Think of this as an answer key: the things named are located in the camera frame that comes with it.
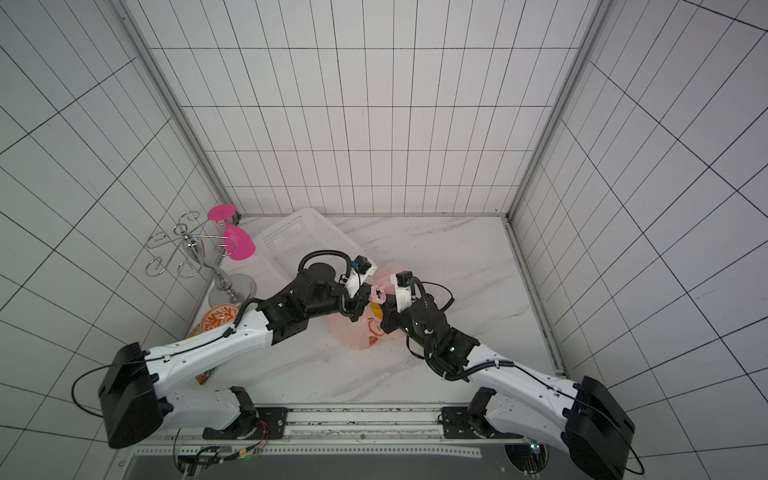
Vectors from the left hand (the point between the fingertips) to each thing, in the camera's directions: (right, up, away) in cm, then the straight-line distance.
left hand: (376, 296), depth 74 cm
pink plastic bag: (-2, -9, 0) cm, 9 cm away
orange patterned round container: (-49, -9, +16) cm, 52 cm away
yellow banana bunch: (0, -3, -1) cm, 3 cm away
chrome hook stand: (-48, -2, +20) cm, 52 cm away
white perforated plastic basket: (-36, +11, +34) cm, 51 cm away
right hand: (0, +1, +2) cm, 2 cm away
